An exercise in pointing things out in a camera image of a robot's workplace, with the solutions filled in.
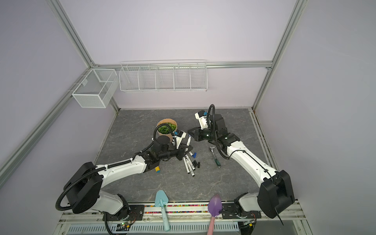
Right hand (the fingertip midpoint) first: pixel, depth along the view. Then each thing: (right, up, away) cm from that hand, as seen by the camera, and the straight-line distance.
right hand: (188, 132), depth 77 cm
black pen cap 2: (+3, -20, +14) cm, 25 cm away
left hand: (+2, -9, +2) cm, 10 cm away
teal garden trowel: (-15, -35, -1) cm, 38 cm away
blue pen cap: (+3, -16, +17) cm, 23 cm away
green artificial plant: (-16, 0, +19) cm, 25 cm away
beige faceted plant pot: (-13, -3, +14) cm, 19 cm away
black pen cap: (+6, -21, +14) cm, 26 cm away
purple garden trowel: (+14, -39, -1) cm, 42 cm away
